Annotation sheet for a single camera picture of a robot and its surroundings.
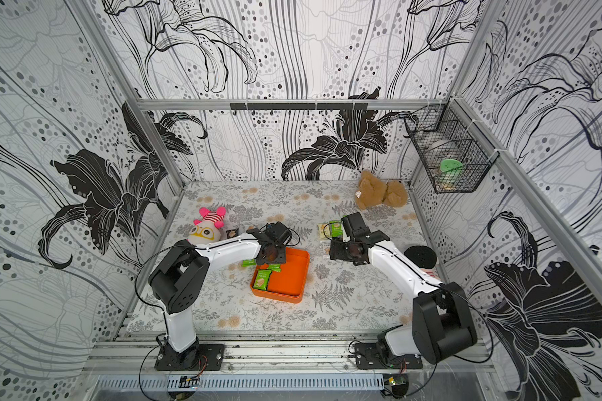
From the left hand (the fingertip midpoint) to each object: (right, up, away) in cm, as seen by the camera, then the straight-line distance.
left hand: (277, 260), depth 94 cm
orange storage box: (+5, -6, -12) cm, 14 cm away
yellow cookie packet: (+18, +12, +7) cm, 22 cm away
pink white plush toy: (-27, +12, 0) cm, 29 cm away
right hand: (+24, +5, -6) cm, 25 cm away
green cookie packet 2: (-4, -5, -8) cm, 10 cm away
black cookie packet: (-20, +10, +7) cm, 23 cm away
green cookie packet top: (+24, +11, +10) cm, 29 cm away
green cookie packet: (0, -2, -4) cm, 4 cm away
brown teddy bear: (+39, +27, +10) cm, 49 cm away
